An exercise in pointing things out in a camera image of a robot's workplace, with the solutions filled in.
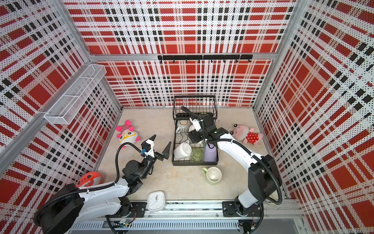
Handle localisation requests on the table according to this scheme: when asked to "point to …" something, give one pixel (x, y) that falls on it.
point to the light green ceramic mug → (214, 175)
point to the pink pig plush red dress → (248, 135)
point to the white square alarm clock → (156, 201)
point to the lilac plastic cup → (210, 154)
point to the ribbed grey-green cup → (183, 126)
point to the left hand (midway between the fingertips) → (165, 137)
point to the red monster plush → (92, 178)
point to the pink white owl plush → (127, 134)
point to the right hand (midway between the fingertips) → (196, 131)
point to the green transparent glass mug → (196, 156)
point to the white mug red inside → (191, 128)
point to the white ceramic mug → (182, 150)
